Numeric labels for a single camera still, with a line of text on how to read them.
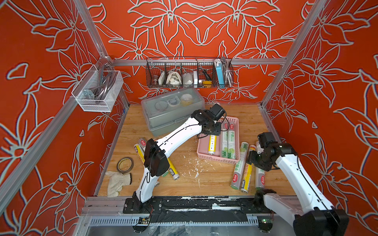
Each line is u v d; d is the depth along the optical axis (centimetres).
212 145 75
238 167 81
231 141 93
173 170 81
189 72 95
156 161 54
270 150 54
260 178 78
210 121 57
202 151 86
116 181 81
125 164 88
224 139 95
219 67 83
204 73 95
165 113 89
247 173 80
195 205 74
